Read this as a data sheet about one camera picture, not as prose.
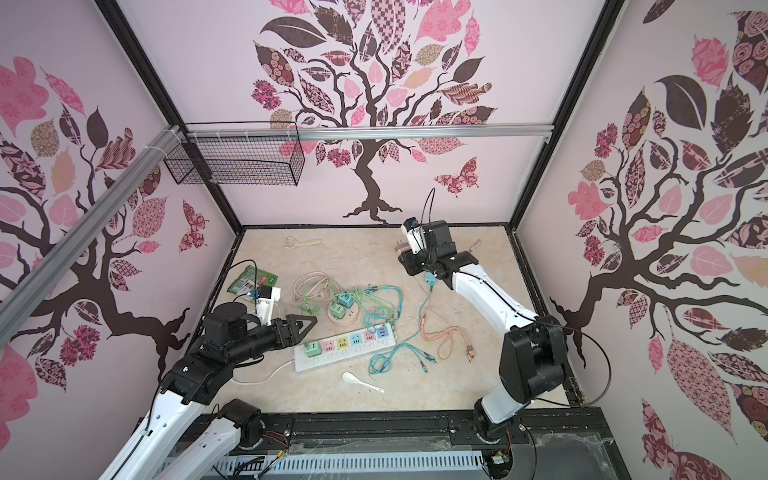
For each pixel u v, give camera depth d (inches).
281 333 23.7
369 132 37.1
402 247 33.5
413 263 29.7
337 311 35.0
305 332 25.7
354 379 32.1
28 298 20.0
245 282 40.7
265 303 25.3
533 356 17.3
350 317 36.3
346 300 35.7
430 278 40.6
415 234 28.0
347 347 33.6
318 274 41.0
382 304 38.5
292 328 24.3
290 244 44.9
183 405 18.2
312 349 32.0
